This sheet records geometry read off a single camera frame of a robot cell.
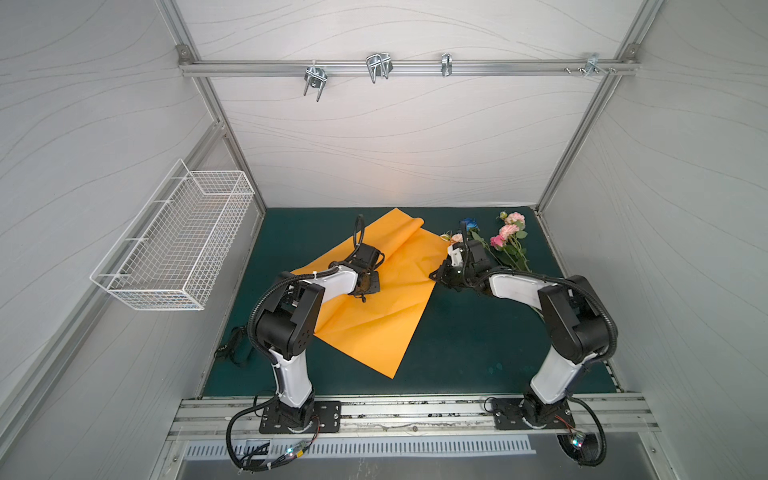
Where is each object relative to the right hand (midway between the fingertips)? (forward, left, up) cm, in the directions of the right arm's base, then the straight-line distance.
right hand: (433, 268), depth 95 cm
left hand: (-2, +20, -5) cm, 21 cm away
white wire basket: (-16, +64, +26) cm, 70 cm away
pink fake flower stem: (+17, -29, -5) cm, 34 cm away
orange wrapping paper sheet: (-19, +17, -6) cm, 26 cm away
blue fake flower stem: (+21, -16, -5) cm, 27 cm away
